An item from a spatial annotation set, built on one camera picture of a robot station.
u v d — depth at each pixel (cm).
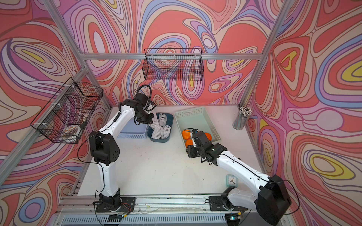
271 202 39
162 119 102
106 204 67
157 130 93
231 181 80
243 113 91
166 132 93
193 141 65
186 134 96
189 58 88
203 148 60
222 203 66
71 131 72
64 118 78
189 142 91
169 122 103
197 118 110
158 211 72
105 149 53
